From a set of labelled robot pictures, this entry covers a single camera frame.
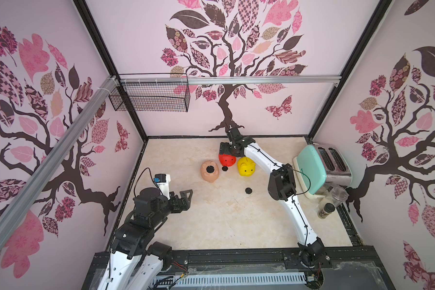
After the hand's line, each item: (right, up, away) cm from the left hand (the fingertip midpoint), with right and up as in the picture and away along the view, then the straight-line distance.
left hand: (184, 196), depth 70 cm
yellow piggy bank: (+28, +10, +25) cm, 39 cm away
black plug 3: (+29, -3, +25) cm, 38 cm away
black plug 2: (+17, +8, +34) cm, 38 cm away
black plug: (+9, +9, +24) cm, 27 cm away
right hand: (+18, +20, +34) cm, 43 cm away
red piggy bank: (+18, +13, +29) cm, 37 cm away
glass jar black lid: (+62, -8, +9) cm, 64 cm away
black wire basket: (-22, +50, +25) cm, 60 cm away
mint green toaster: (+62, +10, +13) cm, 64 cm away
